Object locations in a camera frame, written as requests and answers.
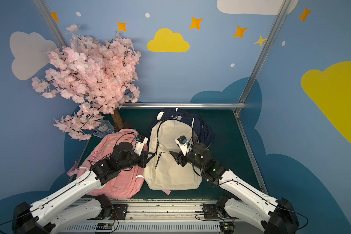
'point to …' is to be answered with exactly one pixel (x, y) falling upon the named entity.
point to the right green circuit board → (226, 227)
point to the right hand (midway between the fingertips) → (177, 146)
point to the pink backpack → (127, 184)
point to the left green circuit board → (104, 226)
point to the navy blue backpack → (204, 133)
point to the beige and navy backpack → (164, 172)
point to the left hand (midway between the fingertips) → (154, 152)
